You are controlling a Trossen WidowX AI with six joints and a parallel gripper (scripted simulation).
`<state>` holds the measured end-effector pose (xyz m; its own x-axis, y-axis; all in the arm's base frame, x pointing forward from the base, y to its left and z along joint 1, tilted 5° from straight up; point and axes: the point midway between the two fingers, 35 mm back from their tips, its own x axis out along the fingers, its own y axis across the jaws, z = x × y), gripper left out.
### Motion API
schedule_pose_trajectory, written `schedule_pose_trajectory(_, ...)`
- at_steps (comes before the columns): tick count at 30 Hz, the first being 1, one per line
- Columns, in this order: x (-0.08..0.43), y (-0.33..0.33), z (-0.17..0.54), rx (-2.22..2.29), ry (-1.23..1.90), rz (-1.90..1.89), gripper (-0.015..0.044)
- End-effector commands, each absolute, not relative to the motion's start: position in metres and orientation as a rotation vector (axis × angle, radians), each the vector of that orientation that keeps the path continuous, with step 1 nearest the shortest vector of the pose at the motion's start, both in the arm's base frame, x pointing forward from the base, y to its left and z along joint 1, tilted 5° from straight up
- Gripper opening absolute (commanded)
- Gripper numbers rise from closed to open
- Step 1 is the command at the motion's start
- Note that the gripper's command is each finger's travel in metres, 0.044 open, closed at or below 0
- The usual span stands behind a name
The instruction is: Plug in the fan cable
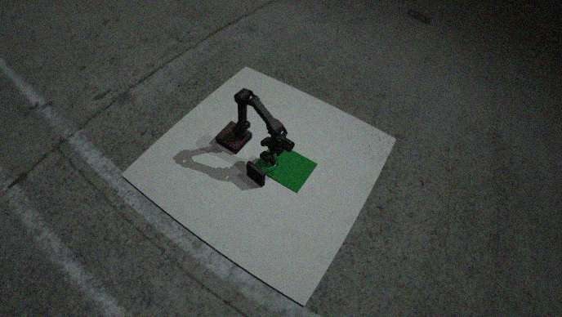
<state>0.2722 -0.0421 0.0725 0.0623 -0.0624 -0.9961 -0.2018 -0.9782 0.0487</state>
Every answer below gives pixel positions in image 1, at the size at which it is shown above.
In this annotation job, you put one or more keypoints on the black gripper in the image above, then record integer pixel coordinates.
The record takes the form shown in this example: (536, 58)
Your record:
(273, 150)

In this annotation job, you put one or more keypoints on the green circuit board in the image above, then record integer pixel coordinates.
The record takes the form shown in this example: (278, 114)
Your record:
(292, 171)

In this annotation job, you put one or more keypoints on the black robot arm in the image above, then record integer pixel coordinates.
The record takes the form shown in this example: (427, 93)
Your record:
(273, 125)

